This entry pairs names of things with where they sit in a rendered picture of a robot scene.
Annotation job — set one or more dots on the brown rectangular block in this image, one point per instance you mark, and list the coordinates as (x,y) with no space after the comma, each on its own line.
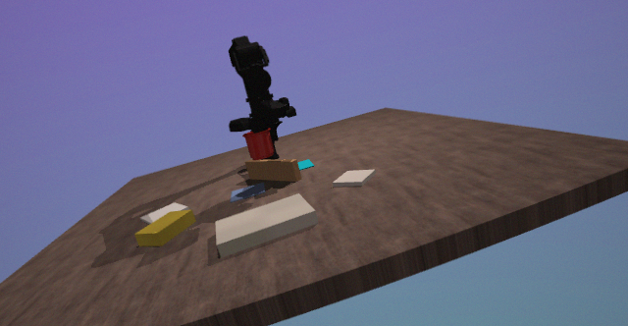
(273,170)

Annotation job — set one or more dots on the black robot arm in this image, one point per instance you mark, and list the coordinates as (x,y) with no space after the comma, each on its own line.
(247,58)

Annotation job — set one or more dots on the beige rectangular block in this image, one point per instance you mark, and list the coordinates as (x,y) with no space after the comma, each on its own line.
(264,223)

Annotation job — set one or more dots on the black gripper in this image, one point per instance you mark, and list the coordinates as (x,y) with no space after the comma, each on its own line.
(256,124)

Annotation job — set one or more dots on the yellow rectangular block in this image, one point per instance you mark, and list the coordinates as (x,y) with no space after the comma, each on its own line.
(164,229)

